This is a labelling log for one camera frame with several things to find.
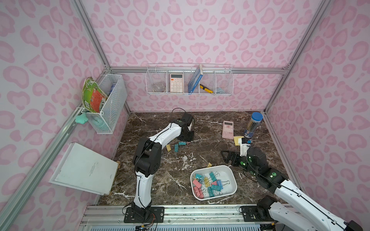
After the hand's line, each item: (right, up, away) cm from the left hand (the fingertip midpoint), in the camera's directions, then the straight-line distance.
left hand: (189, 135), depth 96 cm
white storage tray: (+20, -21, -10) cm, 31 cm away
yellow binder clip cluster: (+10, -25, -14) cm, 30 cm away
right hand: (+19, -7, -20) cm, 28 cm away
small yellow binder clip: (+12, -18, -6) cm, 23 cm away
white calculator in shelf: (-9, +34, -1) cm, 35 cm away
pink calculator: (+28, +4, +10) cm, 30 cm away
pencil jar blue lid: (+56, +14, +23) cm, 62 cm away
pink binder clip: (+4, -28, -19) cm, 34 cm away
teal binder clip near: (+5, -23, -13) cm, 26 cm away
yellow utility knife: (+11, +32, +1) cm, 34 cm away
